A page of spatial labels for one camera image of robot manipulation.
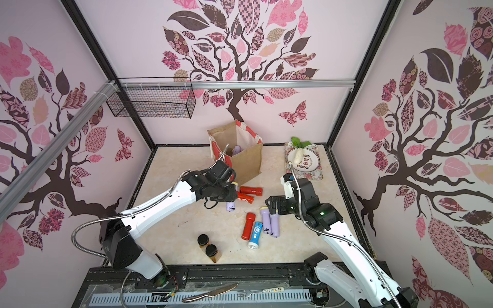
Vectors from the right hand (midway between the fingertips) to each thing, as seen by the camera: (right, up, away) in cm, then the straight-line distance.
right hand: (276, 198), depth 75 cm
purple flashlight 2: (+1, -12, +11) cm, 16 cm away
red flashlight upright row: (-12, -16, +10) cm, 22 cm away
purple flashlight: (-3, -12, +11) cm, 16 cm away
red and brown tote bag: (-19, +25, +39) cm, 50 cm away
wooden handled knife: (-25, -35, -5) cm, 43 cm away
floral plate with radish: (+21, +17, +38) cm, 46 cm away
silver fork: (-12, -35, -4) cm, 37 cm away
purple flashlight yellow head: (-19, +22, +39) cm, 48 cm away
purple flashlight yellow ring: (-18, -3, 0) cm, 18 cm away
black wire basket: (-58, +48, +20) cm, 77 cm away
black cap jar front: (-26, -22, +1) cm, 34 cm away
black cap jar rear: (-29, -17, 0) cm, 34 cm away
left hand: (-18, -1, +4) cm, 18 cm away
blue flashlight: (-8, -18, +6) cm, 20 cm away
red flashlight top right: (-10, 0, +21) cm, 23 cm away
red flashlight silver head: (-12, -3, +19) cm, 22 cm away
